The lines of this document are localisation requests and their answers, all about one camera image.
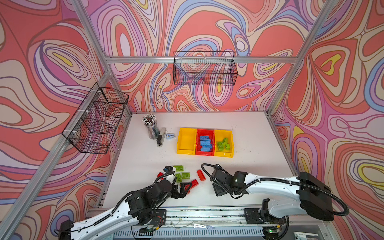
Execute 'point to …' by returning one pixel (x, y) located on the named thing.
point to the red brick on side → (201, 175)
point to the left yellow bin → (186, 143)
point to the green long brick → (179, 168)
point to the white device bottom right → (304, 236)
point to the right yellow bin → (219, 135)
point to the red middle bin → (201, 132)
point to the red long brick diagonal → (194, 183)
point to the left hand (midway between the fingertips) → (185, 184)
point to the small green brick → (227, 147)
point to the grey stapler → (161, 137)
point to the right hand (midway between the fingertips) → (221, 190)
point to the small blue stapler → (169, 136)
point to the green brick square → (185, 175)
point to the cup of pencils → (150, 121)
